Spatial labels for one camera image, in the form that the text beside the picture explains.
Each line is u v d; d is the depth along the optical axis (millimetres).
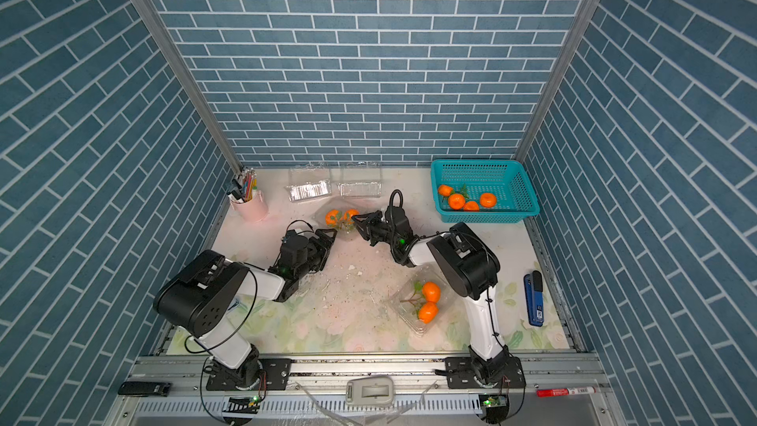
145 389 693
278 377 733
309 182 1008
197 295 477
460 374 736
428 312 789
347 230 912
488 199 1081
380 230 815
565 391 707
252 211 1017
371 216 882
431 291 840
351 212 990
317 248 802
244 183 969
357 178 1192
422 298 845
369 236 873
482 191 1150
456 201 1048
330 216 971
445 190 1083
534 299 844
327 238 864
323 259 850
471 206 1050
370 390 701
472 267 550
